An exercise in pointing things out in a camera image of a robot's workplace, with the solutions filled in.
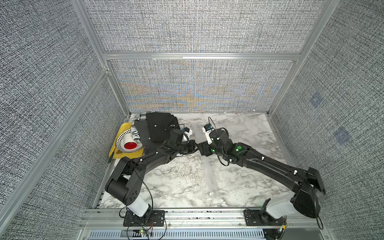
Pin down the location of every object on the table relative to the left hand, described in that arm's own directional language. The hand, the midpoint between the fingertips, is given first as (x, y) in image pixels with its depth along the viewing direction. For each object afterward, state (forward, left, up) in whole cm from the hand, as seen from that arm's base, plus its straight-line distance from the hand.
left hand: (203, 146), depth 84 cm
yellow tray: (+4, +53, -12) cm, 54 cm away
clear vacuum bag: (-4, -2, -13) cm, 14 cm away
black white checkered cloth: (+14, +42, -4) cm, 44 cm away
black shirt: (+24, +28, -9) cm, 38 cm away
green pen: (+2, +58, -13) cm, 59 cm away
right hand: (-1, +1, +8) cm, 8 cm away
